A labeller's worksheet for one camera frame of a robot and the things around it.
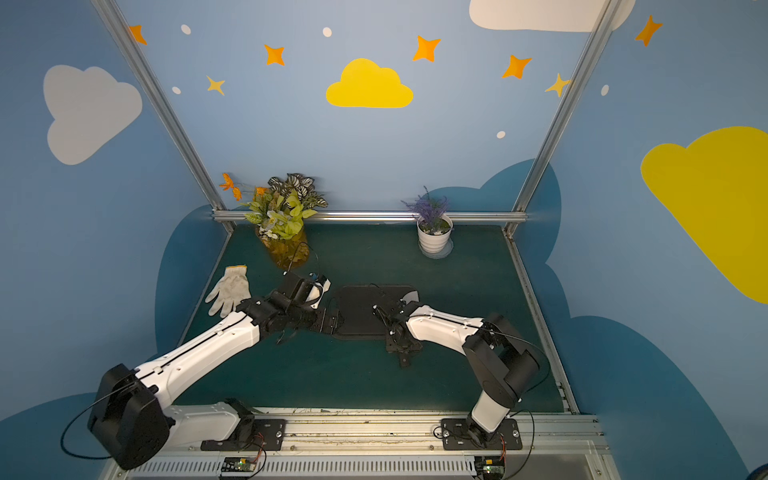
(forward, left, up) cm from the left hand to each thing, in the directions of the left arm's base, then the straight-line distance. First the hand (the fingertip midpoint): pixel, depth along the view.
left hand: (331, 313), depth 83 cm
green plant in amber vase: (+32, +20, +9) cm, 39 cm away
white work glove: (+15, +39, -12) cm, 43 cm away
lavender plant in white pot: (+38, -32, -2) cm, 49 cm away
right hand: (-3, -21, -12) cm, 24 cm away
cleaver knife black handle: (-9, -20, +1) cm, 22 cm away
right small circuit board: (-33, -42, -14) cm, 55 cm away
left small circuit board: (-34, +20, -14) cm, 42 cm away
